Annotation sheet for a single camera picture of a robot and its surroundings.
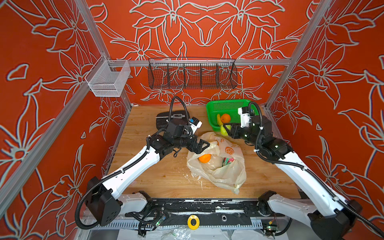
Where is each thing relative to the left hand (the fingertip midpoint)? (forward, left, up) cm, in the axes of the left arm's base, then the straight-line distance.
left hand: (203, 139), depth 71 cm
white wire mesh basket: (+38, +62, +7) cm, 73 cm away
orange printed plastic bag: (-4, -4, -23) cm, 24 cm away
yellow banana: (+31, -13, -21) cm, 40 cm away
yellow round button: (-33, +3, -23) cm, 41 cm away
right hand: (+6, -10, +5) cm, 13 cm away
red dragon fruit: (-2, -15, -18) cm, 24 cm away
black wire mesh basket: (+47, +8, +6) cm, 48 cm away
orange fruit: (+30, -17, -18) cm, 39 cm away
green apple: (+3, -10, +4) cm, 11 cm away
